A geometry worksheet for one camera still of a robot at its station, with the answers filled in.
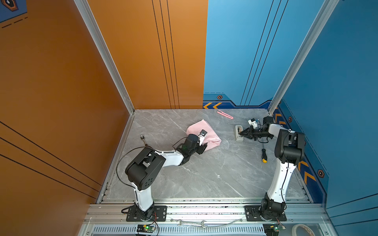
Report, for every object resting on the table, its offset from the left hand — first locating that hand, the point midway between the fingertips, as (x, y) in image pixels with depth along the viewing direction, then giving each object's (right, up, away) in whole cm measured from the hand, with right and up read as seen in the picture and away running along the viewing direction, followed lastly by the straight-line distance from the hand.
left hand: (202, 139), depth 94 cm
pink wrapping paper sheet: (+6, 0, -1) cm, 6 cm away
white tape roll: (+42, -39, -26) cm, 63 cm away
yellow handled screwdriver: (+39, -11, -2) cm, 40 cm away
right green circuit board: (+31, -41, -24) cm, 57 cm away
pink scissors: (+17, +19, +25) cm, 35 cm away
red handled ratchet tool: (-42, 0, +8) cm, 43 cm away
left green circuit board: (-29, -41, -23) cm, 56 cm away
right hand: (+27, +3, +8) cm, 28 cm away
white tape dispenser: (+25, 0, +5) cm, 26 cm away
